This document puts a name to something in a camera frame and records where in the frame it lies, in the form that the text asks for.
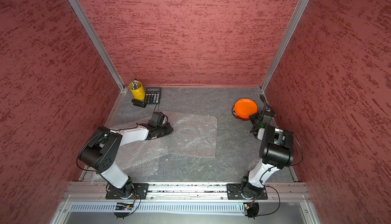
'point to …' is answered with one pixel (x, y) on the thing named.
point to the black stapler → (139, 103)
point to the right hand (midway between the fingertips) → (251, 114)
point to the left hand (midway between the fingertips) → (172, 132)
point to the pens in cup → (135, 84)
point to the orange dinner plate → (245, 107)
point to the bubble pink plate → (133, 155)
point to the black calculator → (152, 95)
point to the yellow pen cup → (139, 94)
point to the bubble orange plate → (192, 135)
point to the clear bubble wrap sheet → (149, 170)
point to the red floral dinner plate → (237, 116)
